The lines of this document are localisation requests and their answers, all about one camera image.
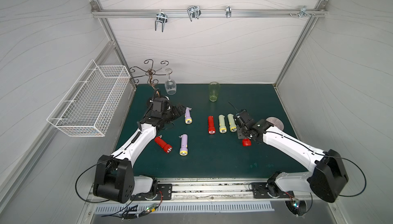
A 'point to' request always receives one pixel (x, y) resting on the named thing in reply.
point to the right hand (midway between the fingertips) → (244, 129)
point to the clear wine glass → (170, 85)
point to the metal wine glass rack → (151, 73)
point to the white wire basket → (88, 107)
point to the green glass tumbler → (214, 87)
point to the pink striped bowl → (277, 122)
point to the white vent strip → (208, 207)
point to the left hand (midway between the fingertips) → (181, 110)
